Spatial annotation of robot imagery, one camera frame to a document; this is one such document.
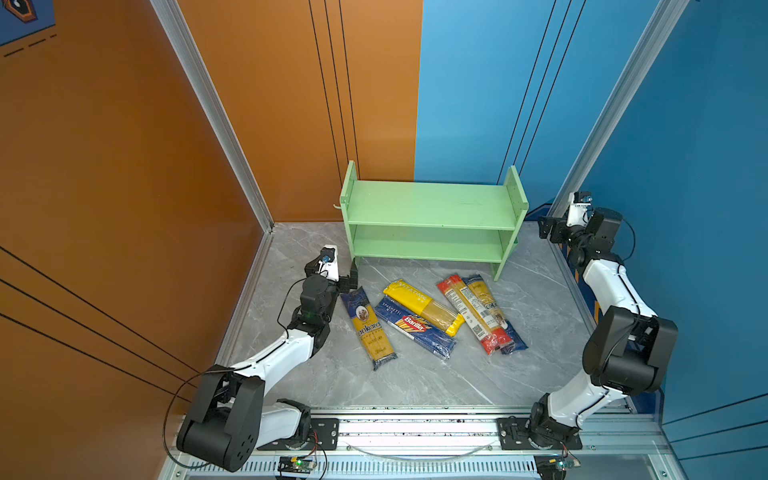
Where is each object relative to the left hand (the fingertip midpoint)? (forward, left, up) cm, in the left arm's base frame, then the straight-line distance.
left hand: (337, 256), depth 84 cm
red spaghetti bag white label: (-16, -44, -16) cm, 50 cm away
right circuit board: (-46, -55, -22) cm, 75 cm away
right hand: (+12, -64, +5) cm, 65 cm away
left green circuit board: (-46, +7, -23) cm, 52 cm away
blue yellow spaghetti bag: (+3, -44, -18) cm, 48 cm away
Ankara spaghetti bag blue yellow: (-16, -10, -18) cm, 26 cm away
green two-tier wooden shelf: (+9, -27, +6) cm, 29 cm away
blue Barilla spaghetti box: (-13, -23, -17) cm, 31 cm away
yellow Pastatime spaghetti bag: (-8, -30, -18) cm, 35 cm away
